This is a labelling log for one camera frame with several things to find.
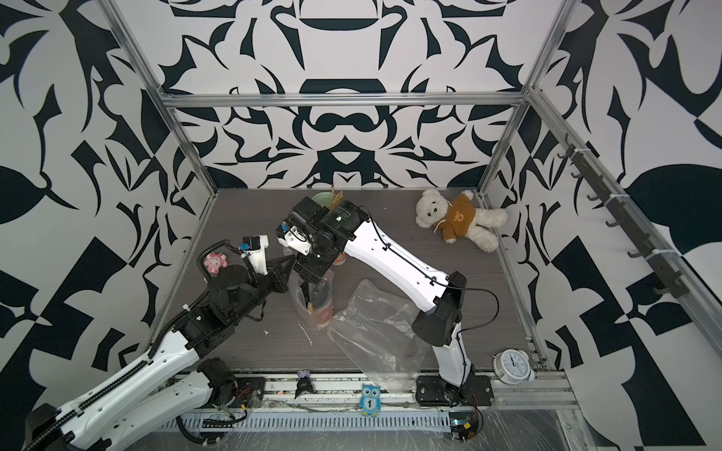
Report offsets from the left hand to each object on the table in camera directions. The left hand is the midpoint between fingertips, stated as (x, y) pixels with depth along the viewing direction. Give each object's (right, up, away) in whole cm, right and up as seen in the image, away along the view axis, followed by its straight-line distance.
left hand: (291, 252), depth 73 cm
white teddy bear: (+53, +10, +29) cm, 61 cm away
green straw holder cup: (+5, +16, +27) cm, 31 cm away
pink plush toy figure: (-31, -6, +23) cm, 39 cm away
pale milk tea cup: (+13, 0, -10) cm, 16 cm away
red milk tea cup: (+8, -11, -2) cm, 14 cm away
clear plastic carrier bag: (+3, -11, -3) cm, 12 cm away
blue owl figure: (+20, -37, -1) cm, 42 cm away
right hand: (+5, -2, -1) cm, 6 cm away
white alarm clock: (+57, -30, +2) cm, 65 cm away
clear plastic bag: (+21, -23, +9) cm, 33 cm away
